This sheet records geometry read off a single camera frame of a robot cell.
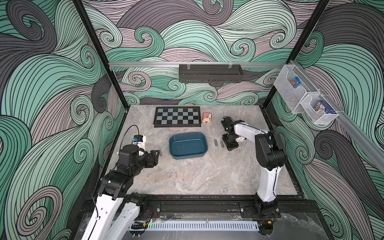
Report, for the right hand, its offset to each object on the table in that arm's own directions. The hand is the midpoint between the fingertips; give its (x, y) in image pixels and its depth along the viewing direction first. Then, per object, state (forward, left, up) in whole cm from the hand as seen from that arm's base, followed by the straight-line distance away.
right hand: (227, 144), depth 98 cm
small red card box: (+22, +12, +2) cm, 25 cm away
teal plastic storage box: (0, +28, 0) cm, 28 cm away
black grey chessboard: (+22, +34, +4) cm, 41 cm away
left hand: (-16, +43, +23) cm, 51 cm away
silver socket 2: (-6, +44, +1) cm, 45 cm away
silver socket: (0, +4, +1) cm, 4 cm away
